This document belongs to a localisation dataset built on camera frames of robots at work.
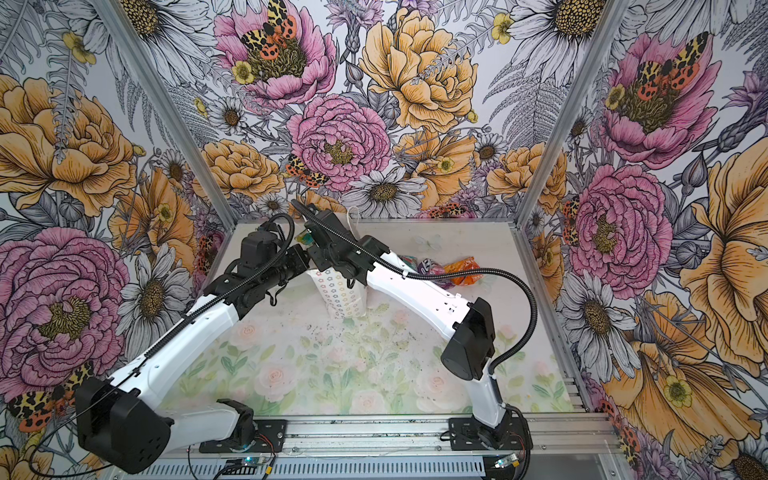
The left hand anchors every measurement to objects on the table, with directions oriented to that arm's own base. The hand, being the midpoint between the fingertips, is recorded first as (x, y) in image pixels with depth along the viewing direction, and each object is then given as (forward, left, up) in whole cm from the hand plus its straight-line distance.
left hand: (312, 262), depth 80 cm
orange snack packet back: (+11, -45, -17) cm, 49 cm away
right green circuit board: (-42, -49, -22) cm, 68 cm away
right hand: (+1, -4, +4) cm, 6 cm away
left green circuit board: (-41, +12, -23) cm, 49 cm away
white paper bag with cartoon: (-6, -7, -8) cm, 12 cm away
